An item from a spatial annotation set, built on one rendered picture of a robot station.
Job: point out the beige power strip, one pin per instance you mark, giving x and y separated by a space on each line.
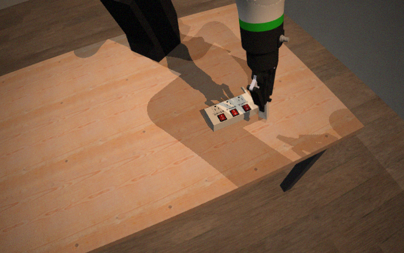
231 111

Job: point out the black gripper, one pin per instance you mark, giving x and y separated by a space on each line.
262 82

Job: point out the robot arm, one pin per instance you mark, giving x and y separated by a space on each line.
261 25

